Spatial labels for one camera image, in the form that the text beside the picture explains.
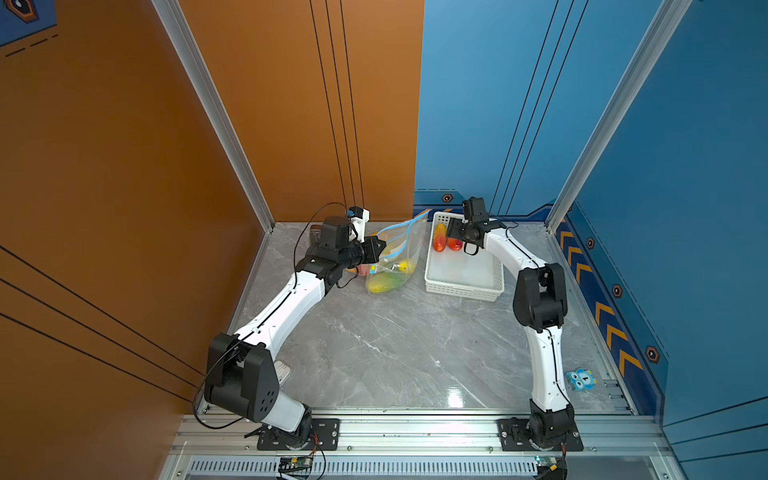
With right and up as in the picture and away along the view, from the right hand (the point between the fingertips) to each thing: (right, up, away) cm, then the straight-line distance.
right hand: (457, 228), depth 105 cm
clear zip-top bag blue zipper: (-21, -10, -16) cm, 28 cm away
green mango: (-26, -18, -11) cm, 33 cm away
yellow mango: (-19, -13, -8) cm, 25 cm away
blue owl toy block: (+29, -43, -25) cm, 57 cm away
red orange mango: (-6, -3, +3) cm, 7 cm away
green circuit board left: (-46, -59, -34) cm, 82 cm away
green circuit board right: (+16, -59, -34) cm, 70 cm away
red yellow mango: (0, -6, +3) cm, 6 cm away
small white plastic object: (-54, -42, -23) cm, 72 cm away
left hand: (-25, -5, -24) cm, 35 cm away
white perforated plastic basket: (0, -16, -3) cm, 17 cm away
